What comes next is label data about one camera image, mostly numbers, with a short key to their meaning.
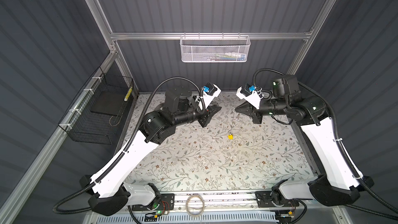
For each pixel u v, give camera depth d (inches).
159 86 17.3
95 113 28.8
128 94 32.0
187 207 27.9
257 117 19.8
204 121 19.8
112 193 12.8
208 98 18.0
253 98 19.8
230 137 37.8
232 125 40.2
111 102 31.1
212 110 19.5
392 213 13.5
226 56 36.8
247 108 21.0
